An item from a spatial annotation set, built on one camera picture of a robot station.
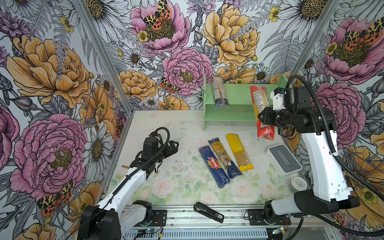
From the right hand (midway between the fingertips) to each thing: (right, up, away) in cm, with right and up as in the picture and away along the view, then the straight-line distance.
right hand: (261, 121), depth 66 cm
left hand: (-41, -16, +18) cm, 48 cm away
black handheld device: (-27, -41, +7) cm, 50 cm away
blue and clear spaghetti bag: (-9, -26, +23) cm, 36 cm away
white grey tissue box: (+23, -23, +25) cm, 41 cm away
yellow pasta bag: (-1, -21, +28) cm, 35 cm away
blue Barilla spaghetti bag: (-18, -25, +22) cm, 37 cm away
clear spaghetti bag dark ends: (-15, +18, +24) cm, 33 cm away
